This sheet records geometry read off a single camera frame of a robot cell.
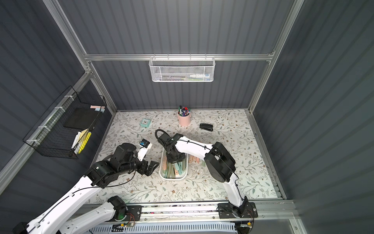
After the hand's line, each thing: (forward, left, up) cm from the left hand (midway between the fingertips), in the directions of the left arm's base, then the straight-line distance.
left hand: (150, 160), depth 71 cm
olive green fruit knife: (+2, -8, -18) cm, 20 cm away
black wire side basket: (+6, +44, +13) cm, 47 cm away
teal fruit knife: (+3, -14, -18) cm, 23 cm away
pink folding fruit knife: (+10, -25, -20) cm, 33 cm away
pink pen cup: (+39, -16, -15) cm, 44 cm away
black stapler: (+36, -32, -19) cm, 52 cm away
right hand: (+7, -10, -16) cm, 20 cm away
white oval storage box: (+2, -11, -18) cm, 22 cm away
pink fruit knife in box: (+7, -4, -17) cm, 19 cm away
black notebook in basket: (+20, +38, +10) cm, 44 cm away
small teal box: (+39, +14, -17) cm, 44 cm away
